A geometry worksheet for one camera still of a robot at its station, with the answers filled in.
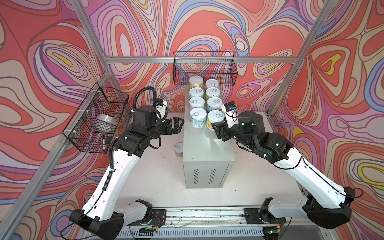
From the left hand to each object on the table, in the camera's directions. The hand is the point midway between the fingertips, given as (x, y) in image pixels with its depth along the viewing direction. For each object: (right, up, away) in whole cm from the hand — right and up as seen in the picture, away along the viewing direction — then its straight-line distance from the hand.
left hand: (177, 120), depth 66 cm
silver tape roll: (-36, 0, +6) cm, 36 cm away
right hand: (+19, -2, -2) cm, 19 cm away
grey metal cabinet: (+13, -16, -10) cm, 22 cm away
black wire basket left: (-42, -3, +6) cm, 43 cm away
